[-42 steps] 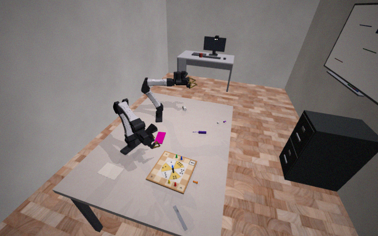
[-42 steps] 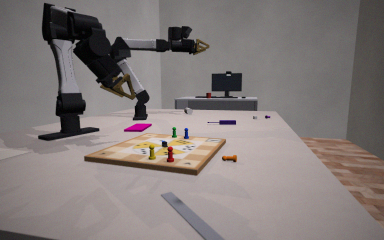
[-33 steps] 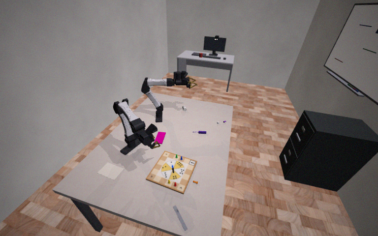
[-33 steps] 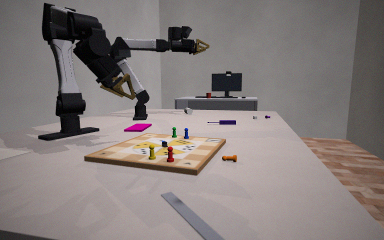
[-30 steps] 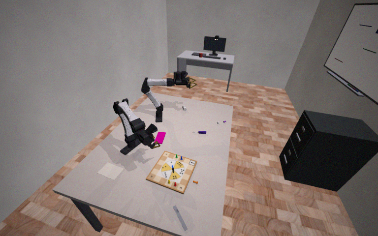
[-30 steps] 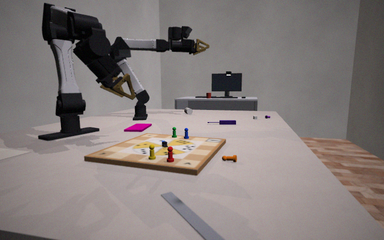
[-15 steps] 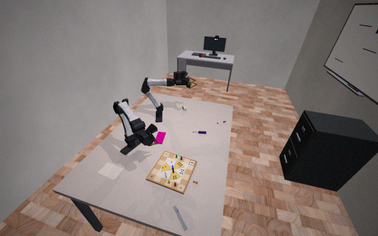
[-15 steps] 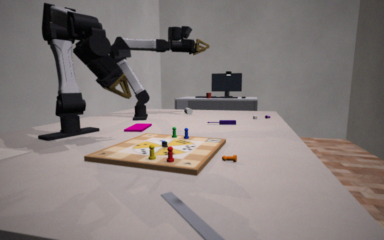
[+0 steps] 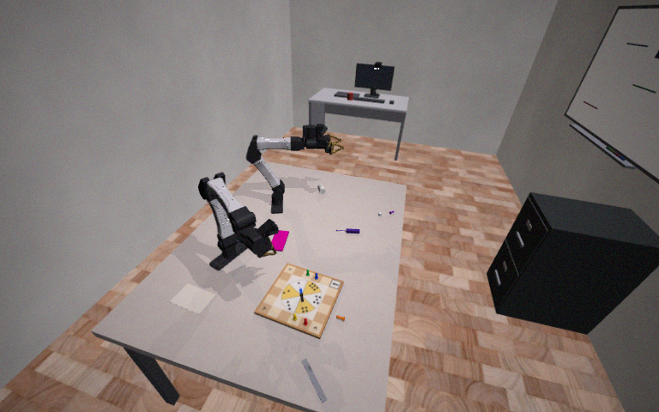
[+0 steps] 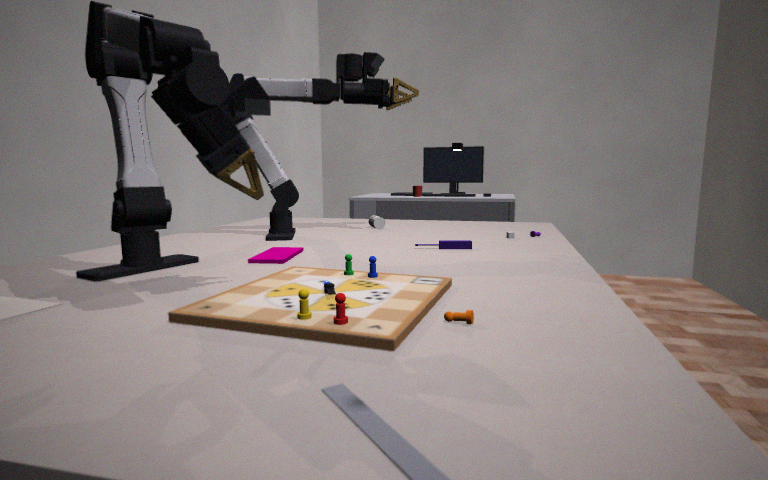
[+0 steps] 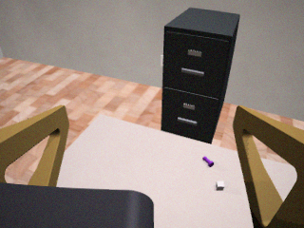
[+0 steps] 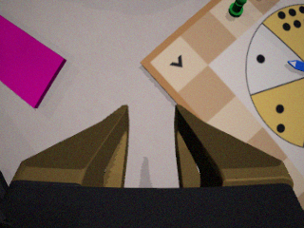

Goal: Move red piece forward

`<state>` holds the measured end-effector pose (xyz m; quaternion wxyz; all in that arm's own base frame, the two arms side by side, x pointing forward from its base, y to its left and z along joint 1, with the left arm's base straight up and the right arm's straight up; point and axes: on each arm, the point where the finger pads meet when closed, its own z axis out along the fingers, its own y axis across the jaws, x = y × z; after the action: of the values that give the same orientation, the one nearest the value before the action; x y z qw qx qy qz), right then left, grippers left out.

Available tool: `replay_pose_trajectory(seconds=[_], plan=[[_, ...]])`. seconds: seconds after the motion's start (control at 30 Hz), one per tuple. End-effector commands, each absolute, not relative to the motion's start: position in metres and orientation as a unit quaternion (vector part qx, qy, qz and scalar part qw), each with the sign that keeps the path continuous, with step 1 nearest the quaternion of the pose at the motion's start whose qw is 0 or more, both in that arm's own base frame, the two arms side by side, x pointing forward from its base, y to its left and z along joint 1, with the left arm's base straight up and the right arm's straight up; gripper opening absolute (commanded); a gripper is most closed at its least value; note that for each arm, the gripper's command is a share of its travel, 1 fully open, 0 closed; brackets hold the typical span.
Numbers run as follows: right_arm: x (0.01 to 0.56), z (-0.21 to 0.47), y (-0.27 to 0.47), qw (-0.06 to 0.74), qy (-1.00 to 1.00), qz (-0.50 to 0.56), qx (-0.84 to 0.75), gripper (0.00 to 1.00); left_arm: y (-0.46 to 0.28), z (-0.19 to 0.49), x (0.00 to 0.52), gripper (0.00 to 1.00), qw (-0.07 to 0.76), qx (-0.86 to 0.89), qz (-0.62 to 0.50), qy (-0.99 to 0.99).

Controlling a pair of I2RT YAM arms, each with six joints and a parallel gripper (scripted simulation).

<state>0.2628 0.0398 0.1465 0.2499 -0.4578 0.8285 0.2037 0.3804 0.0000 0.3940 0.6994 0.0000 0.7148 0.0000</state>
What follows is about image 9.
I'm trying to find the wooden board game board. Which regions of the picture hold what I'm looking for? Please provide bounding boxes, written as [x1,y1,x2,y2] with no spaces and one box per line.
[254,264,344,339]

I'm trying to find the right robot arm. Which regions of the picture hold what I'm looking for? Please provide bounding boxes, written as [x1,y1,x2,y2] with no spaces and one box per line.
[198,173,279,270]

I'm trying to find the grey flat bar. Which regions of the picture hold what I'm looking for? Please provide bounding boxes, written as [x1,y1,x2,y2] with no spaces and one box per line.
[302,359,327,403]

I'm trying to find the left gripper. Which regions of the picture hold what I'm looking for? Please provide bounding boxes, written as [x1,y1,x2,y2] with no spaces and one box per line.
[315,134,344,155]

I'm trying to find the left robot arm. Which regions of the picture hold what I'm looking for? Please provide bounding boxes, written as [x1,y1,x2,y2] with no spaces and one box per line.
[246,124,328,214]

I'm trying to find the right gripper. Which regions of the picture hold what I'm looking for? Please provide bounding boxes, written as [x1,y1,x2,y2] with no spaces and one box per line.
[257,236,277,258]

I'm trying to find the white square sheet of paper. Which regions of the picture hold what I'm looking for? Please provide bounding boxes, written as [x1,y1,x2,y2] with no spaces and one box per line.
[169,283,216,314]

